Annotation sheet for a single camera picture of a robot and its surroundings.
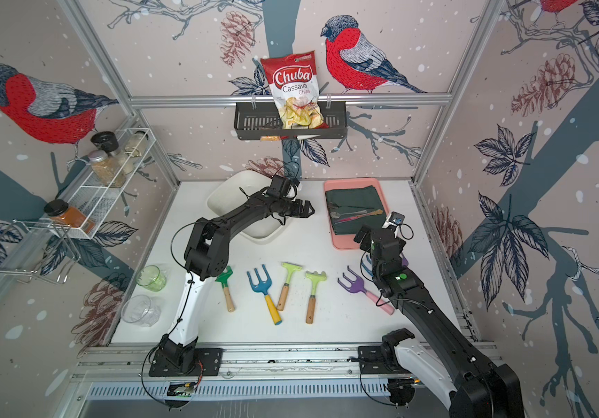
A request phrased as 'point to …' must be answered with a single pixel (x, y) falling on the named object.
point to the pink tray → (346, 240)
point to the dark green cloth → (364, 198)
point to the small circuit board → (182, 388)
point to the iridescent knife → (376, 212)
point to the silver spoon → (335, 214)
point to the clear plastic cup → (139, 309)
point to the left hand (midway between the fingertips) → (311, 206)
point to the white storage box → (230, 188)
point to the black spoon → (335, 205)
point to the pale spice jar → (137, 144)
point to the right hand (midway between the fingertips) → (374, 225)
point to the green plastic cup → (151, 278)
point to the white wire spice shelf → (90, 197)
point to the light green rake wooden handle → (286, 287)
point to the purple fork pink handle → (358, 286)
